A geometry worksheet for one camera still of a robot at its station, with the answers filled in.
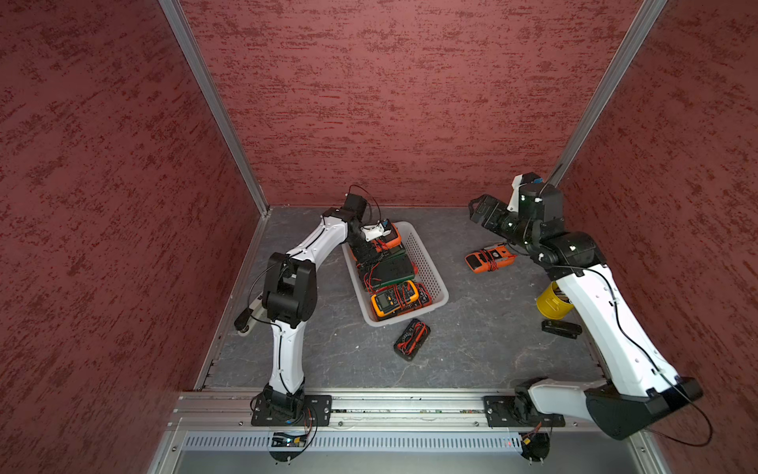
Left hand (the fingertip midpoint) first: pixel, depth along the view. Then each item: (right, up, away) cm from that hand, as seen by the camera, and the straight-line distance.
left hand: (362, 248), depth 97 cm
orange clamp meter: (+9, +2, -4) cm, 10 cm away
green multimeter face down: (+10, -6, -5) cm, 13 cm away
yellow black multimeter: (+9, -15, -10) cm, 20 cm away
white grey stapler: (-33, -20, -12) cm, 41 cm away
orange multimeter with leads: (+44, -4, +3) cm, 45 cm away
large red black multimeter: (+17, -14, -11) cm, 24 cm away
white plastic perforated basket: (+22, -7, -3) cm, 23 cm away
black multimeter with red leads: (+16, -25, -14) cm, 33 cm away
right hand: (+31, +9, -27) cm, 42 cm away
